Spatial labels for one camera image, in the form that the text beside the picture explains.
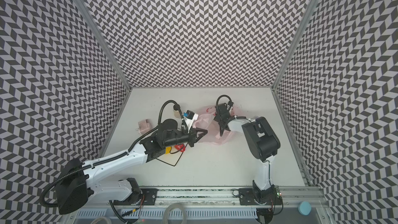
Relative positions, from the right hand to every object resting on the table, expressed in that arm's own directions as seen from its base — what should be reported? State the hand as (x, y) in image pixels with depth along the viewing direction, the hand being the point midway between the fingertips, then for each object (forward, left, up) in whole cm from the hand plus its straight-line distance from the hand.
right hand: (221, 118), depth 101 cm
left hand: (-22, +9, +22) cm, 32 cm away
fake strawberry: (-21, +24, +4) cm, 32 cm away
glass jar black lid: (+3, +28, +9) cm, 30 cm away
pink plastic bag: (-14, +10, +20) cm, 26 cm away
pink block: (-8, +47, +6) cm, 48 cm away
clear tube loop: (-48, +26, +4) cm, 55 cm away
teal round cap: (-49, -35, 0) cm, 60 cm away
